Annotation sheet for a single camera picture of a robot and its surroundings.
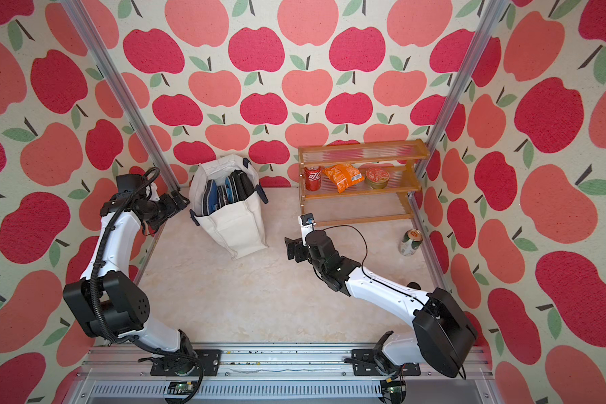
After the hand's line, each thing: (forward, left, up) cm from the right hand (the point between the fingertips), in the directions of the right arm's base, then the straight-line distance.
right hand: (298, 239), depth 82 cm
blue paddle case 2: (+21, +30, -1) cm, 37 cm away
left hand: (+6, +41, +5) cm, 42 cm away
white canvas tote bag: (+4, +22, -2) cm, 22 cm away
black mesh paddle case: (+25, +26, -1) cm, 36 cm away
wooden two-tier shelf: (+42, -33, -2) cm, 53 cm away
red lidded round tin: (+31, -28, +1) cm, 42 cm away
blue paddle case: (+12, +33, +4) cm, 36 cm away
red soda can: (+25, -3, +5) cm, 25 cm away
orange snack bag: (+30, -15, +2) cm, 34 cm away
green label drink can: (+8, -40, -9) cm, 42 cm away
